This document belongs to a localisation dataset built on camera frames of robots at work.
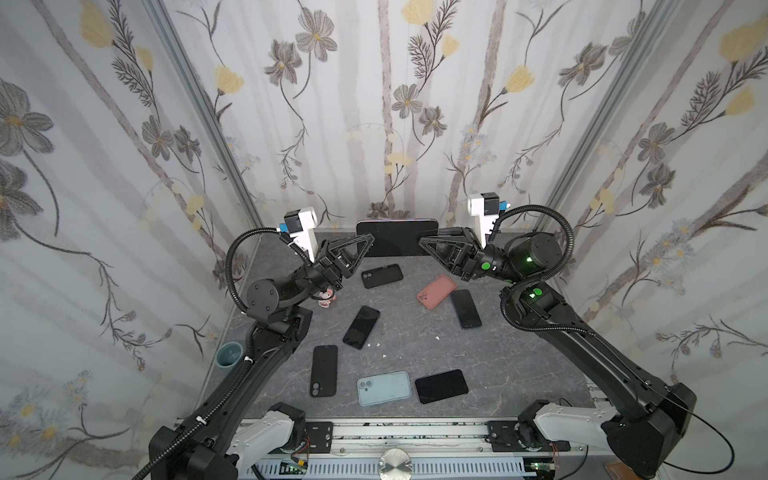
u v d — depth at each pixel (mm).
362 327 948
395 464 583
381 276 1080
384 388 821
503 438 733
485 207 471
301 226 471
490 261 508
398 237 506
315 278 506
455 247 490
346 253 515
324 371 863
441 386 824
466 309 969
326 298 982
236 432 435
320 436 734
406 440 751
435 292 1022
